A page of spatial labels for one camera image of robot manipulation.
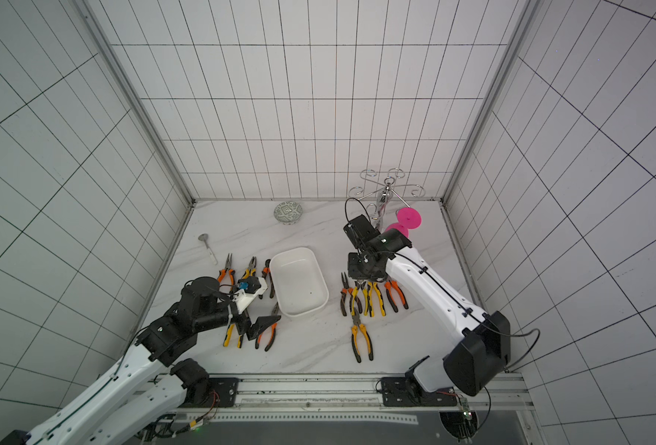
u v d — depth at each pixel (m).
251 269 0.97
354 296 0.85
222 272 0.95
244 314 0.62
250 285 0.60
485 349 0.39
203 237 1.07
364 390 0.75
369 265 0.52
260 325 0.62
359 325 0.84
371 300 0.90
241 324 0.63
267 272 0.96
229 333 0.83
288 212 1.14
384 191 0.83
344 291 0.92
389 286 0.92
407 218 0.79
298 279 0.95
